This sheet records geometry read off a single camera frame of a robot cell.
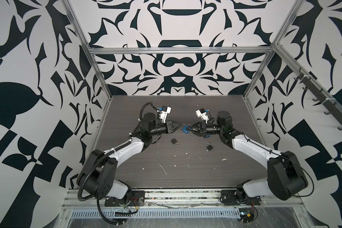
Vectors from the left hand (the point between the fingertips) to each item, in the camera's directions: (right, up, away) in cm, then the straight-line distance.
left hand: (185, 123), depth 75 cm
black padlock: (-6, -13, +20) cm, 25 cm away
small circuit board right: (+30, -45, -4) cm, 54 cm away
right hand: (+1, -3, -2) cm, 4 cm away
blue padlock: (0, -3, 0) cm, 3 cm away
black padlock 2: (+17, -16, +17) cm, 29 cm away
